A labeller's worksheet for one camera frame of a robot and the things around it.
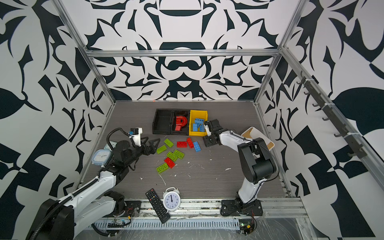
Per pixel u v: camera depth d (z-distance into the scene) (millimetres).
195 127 1013
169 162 881
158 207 730
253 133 936
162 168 868
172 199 752
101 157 884
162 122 1067
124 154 633
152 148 730
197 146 941
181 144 963
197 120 1023
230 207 745
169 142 966
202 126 1014
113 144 941
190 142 941
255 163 479
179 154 920
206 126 891
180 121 1058
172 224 712
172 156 912
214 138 702
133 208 738
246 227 705
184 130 1050
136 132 714
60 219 400
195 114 1054
